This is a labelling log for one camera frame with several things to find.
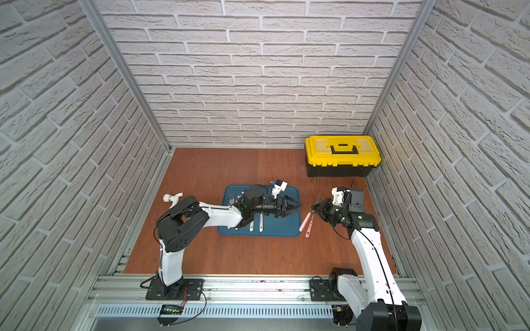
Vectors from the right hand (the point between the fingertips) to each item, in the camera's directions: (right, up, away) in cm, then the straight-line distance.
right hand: (315, 206), depth 79 cm
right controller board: (+7, -35, -10) cm, 38 cm away
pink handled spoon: (-5, -5, -4) cm, 8 cm away
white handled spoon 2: (-22, -10, +10) cm, 26 cm away
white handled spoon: (-29, +3, -5) cm, 30 cm away
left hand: (-8, +3, 0) cm, 8 cm away
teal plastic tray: (-25, +2, -7) cm, 26 cm away
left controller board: (-54, -38, -7) cm, 66 cm away
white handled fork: (-37, -1, +18) cm, 41 cm away
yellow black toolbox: (+12, +21, +16) cm, 29 cm away
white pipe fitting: (-65, 0, +18) cm, 67 cm away
